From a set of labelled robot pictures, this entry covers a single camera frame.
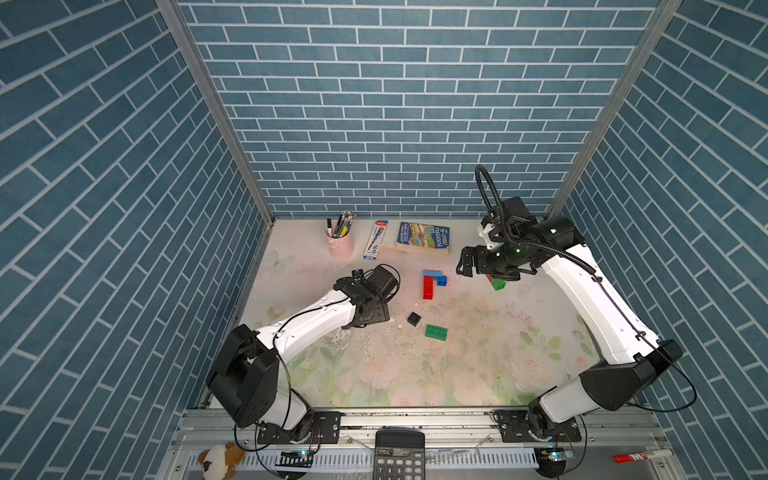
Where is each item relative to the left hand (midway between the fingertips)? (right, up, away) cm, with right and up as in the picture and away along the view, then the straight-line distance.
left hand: (378, 317), depth 84 cm
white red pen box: (-3, +22, +28) cm, 36 cm away
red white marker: (+67, -29, -14) cm, 74 cm away
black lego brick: (+11, -3, +9) cm, 14 cm away
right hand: (+25, +14, -11) cm, 31 cm away
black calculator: (+6, -28, -16) cm, 33 cm away
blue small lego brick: (+20, +9, +15) cm, 27 cm away
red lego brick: (+16, +7, +14) cm, 22 cm away
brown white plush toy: (-35, -29, -17) cm, 48 cm away
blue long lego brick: (+18, +11, +18) cm, 27 cm away
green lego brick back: (+39, +8, +14) cm, 43 cm away
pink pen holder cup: (-15, +20, +18) cm, 31 cm away
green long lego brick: (+17, -6, +4) cm, 19 cm away
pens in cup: (-12, +29, +14) cm, 34 cm away
